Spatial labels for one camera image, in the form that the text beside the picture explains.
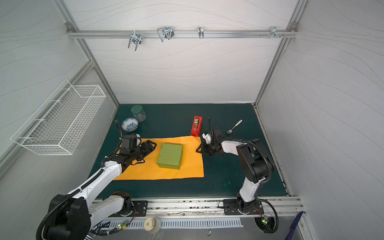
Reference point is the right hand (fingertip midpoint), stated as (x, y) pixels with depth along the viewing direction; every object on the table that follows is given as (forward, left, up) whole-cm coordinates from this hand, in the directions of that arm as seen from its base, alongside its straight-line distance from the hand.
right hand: (200, 147), depth 94 cm
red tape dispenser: (+15, +3, +3) cm, 15 cm away
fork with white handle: (+15, -21, -2) cm, 26 cm away
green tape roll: (+17, +3, +5) cm, 18 cm away
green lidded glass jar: (+21, +45, +8) cm, 50 cm away
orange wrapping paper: (-12, +5, -2) cm, 13 cm away
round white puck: (-42, +18, +9) cm, 46 cm away
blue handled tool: (-37, -46, -4) cm, 59 cm away
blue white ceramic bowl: (+16, +52, 0) cm, 55 cm away
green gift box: (-9, +17, +6) cm, 20 cm away
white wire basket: (-8, +65, +31) cm, 73 cm away
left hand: (-4, +26, +8) cm, 28 cm away
